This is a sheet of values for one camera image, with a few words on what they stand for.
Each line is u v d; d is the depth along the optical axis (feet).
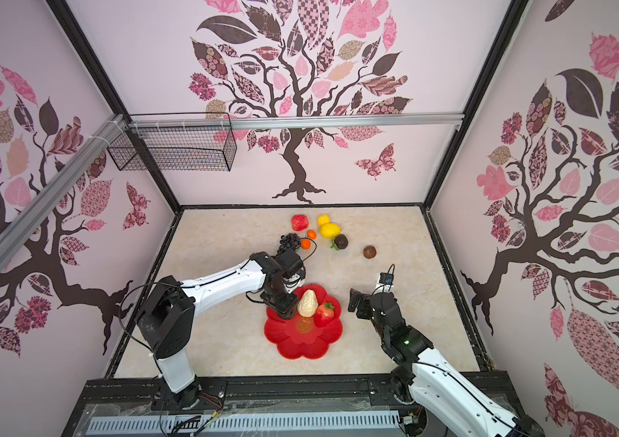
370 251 3.33
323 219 3.61
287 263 2.28
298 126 3.17
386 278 2.33
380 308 2.03
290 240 3.40
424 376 1.75
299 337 2.75
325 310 2.75
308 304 2.78
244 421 2.29
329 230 3.50
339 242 3.39
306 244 3.50
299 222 3.54
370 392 2.42
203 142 3.11
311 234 3.51
